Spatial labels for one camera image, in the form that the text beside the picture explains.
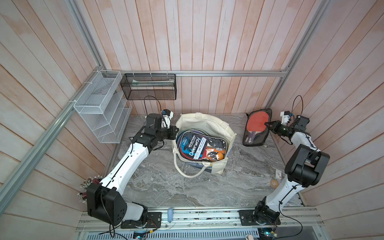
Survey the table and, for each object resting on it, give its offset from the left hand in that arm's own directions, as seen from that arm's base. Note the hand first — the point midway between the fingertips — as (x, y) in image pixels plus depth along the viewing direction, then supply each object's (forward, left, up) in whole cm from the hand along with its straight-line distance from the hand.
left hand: (178, 131), depth 79 cm
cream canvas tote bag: (-4, -12, -7) cm, 15 cm away
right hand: (+14, -54, -7) cm, 57 cm away
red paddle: (+10, -49, -13) cm, 52 cm away
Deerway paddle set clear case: (-4, -11, -7) cm, 14 cm away
